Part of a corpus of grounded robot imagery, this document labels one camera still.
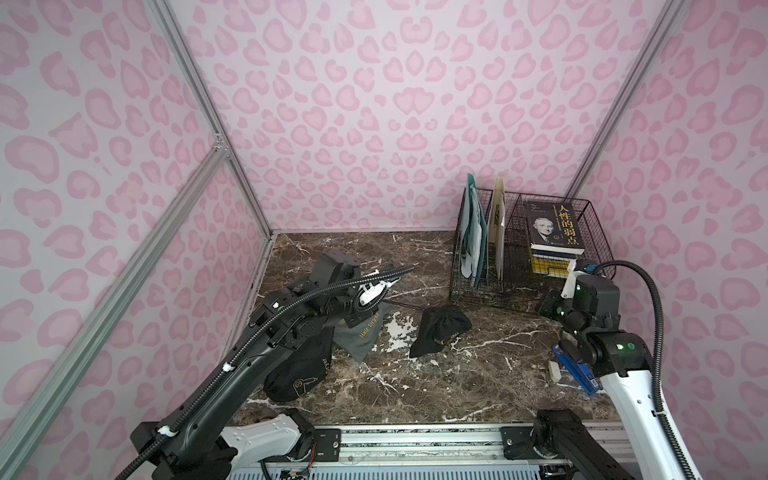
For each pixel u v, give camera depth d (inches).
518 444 29.0
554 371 32.2
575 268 24.7
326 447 28.9
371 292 21.2
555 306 24.7
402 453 28.5
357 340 34.8
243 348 15.6
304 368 31.9
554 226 35.7
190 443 14.4
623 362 18.0
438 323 28.9
